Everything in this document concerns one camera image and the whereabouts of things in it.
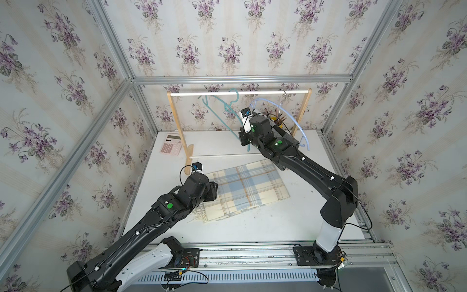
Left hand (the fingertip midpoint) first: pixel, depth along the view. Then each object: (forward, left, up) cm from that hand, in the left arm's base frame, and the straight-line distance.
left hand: (217, 188), depth 73 cm
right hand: (+24, -12, +12) cm, 29 cm away
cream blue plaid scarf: (+9, -12, -18) cm, 23 cm away
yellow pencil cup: (+54, -34, -8) cm, 64 cm away
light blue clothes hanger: (+57, -44, -6) cm, 72 cm away
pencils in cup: (+52, -35, -8) cm, 64 cm away
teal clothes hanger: (+30, -3, +9) cm, 32 cm away
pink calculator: (+39, +31, -17) cm, 53 cm away
